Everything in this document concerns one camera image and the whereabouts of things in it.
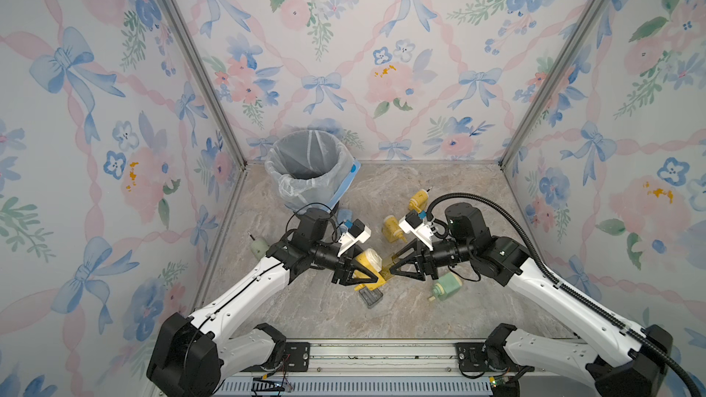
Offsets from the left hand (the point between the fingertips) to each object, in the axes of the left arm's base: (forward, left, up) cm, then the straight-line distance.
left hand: (375, 273), depth 67 cm
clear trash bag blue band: (+43, +21, -8) cm, 49 cm away
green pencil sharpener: (+2, -21, -15) cm, 26 cm away
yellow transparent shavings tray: (-1, -2, +4) cm, 5 cm away
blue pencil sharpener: (+7, +6, +11) cm, 15 cm away
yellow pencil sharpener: (+1, +1, +6) cm, 6 cm away
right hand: (+1, -5, +3) cm, 6 cm away
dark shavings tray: (+1, 0, -21) cm, 22 cm away
